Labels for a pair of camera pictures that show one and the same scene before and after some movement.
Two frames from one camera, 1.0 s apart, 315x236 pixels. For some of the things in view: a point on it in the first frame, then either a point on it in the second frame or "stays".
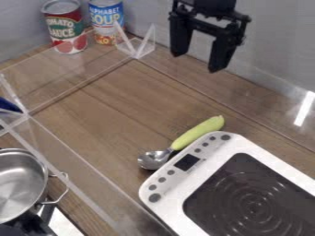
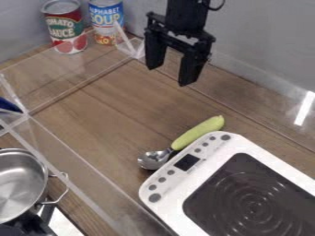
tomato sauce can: [66, 26] stays
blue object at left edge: [9, 105] stays
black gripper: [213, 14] to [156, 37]
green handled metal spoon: [155, 159] stays
